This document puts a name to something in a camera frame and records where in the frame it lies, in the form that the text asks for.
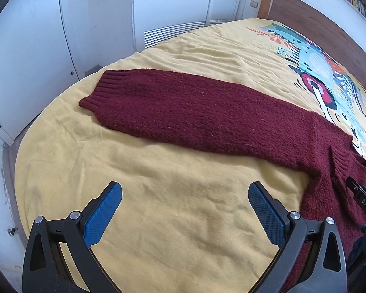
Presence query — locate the yellow printed bed cover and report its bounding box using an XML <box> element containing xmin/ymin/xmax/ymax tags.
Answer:
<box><xmin>15</xmin><ymin>18</ymin><xmax>366</xmax><ymax>292</ymax></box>

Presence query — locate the white door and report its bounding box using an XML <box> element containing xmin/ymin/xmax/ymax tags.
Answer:
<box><xmin>0</xmin><ymin>0</ymin><xmax>79</xmax><ymax>144</ymax></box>

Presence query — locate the wooden headboard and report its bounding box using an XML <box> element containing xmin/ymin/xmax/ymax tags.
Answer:
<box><xmin>257</xmin><ymin>0</ymin><xmax>366</xmax><ymax>90</ymax></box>

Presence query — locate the white wardrobe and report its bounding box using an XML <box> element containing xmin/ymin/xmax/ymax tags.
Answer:
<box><xmin>133</xmin><ymin>0</ymin><xmax>240</xmax><ymax>52</ymax></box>

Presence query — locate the dark red knitted sweater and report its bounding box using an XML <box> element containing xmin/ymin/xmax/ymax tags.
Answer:
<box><xmin>79</xmin><ymin>69</ymin><xmax>366</xmax><ymax>292</ymax></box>

